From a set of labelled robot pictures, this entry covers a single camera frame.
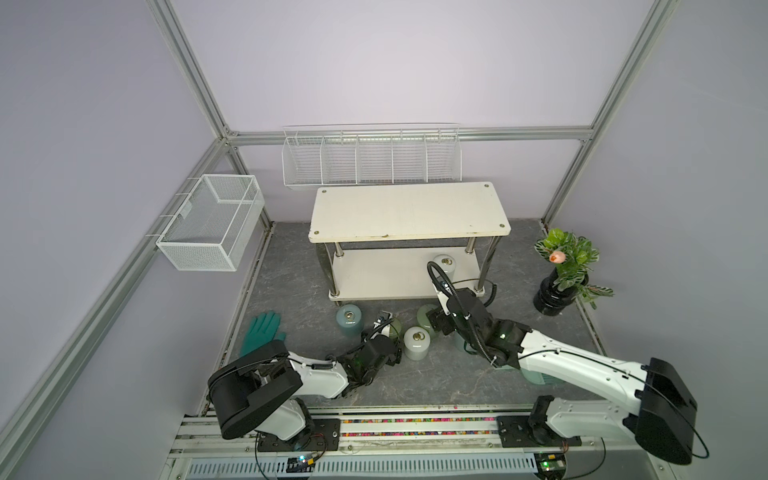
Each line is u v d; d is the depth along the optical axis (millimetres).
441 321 700
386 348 698
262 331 903
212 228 826
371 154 985
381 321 740
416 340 807
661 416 385
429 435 753
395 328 843
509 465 707
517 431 738
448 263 893
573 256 737
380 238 709
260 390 439
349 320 866
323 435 738
